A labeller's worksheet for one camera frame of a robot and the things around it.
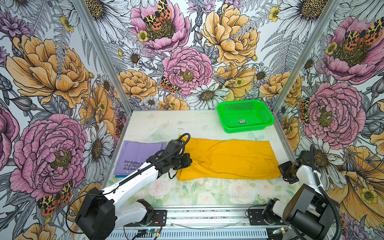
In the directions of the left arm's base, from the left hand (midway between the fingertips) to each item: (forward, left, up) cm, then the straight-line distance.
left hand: (191, 165), depth 81 cm
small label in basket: (+40, -38, -11) cm, 56 cm away
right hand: (-3, -49, -6) cm, 50 cm away
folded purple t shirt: (+11, +35, -8) cm, 38 cm away
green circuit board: (-27, +19, -11) cm, 35 cm away
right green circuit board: (-28, -41, -11) cm, 51 cm away
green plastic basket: (+47, -42, -12) cm, 64 cm away
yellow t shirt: (+8, -14, -10) cm, 19 cm away
